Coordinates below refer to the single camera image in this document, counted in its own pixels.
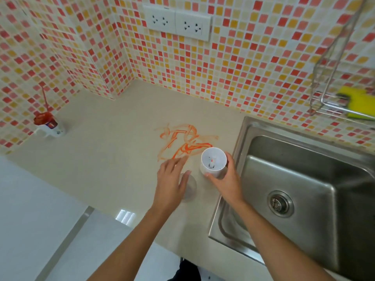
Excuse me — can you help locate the orange sauce smear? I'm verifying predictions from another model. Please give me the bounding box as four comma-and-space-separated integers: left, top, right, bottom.
154, 123, 220, 162

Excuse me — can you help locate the person's left hand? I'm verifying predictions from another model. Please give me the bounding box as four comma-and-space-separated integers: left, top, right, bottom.
152, 155, 193, 214

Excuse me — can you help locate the clear plastic cup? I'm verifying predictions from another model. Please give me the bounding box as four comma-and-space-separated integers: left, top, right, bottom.
179, 172, 197, 201

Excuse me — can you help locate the metal sink drain strainer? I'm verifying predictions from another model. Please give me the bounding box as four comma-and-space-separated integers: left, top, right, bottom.
267, 190, 295, 219

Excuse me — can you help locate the black shoe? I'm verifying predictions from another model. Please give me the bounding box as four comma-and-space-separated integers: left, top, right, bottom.
167, 259, 203, 281

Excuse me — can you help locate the red-capped sauce bottle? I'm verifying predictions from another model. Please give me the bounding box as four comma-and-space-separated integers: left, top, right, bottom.
33, 86, 66, 139

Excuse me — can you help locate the beige countertop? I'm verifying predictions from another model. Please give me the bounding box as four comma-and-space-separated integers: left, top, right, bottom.
5, 78, 275, 281

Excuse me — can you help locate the green and yellow sponge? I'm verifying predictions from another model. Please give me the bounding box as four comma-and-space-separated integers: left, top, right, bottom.
336, 85, 375, 120

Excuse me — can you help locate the person's right hand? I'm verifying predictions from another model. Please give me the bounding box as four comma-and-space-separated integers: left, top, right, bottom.
204, 152, 245, 208

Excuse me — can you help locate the white plastic cup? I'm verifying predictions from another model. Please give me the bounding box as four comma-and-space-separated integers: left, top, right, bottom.
200, 147, 228, 178

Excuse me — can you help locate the stainless steel double sink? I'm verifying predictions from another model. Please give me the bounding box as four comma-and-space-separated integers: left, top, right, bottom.
208, 115, 375, 281

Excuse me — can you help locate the person's left forearm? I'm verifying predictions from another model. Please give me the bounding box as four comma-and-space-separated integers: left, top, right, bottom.
86, 206, 173, 281

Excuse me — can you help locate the person's right forearm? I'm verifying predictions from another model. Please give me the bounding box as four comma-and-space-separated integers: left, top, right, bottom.
234, 199, 338, 281

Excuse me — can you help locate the metal wire dish rack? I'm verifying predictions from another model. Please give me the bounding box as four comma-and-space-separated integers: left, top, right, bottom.
309, 0, 375, 126

